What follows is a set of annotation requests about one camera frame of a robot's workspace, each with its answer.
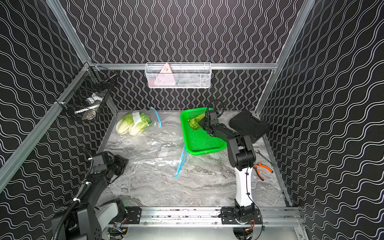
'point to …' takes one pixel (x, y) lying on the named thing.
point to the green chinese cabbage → (194, 121)
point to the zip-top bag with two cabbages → (150, 111)
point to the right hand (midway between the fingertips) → (200, 121)
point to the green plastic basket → (198, 141)
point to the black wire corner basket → (85, 98)
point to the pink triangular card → (165, 77)
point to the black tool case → (247, 125)
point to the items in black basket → (89, 112)
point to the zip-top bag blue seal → (184, 155)
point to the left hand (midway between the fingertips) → (127, 156)
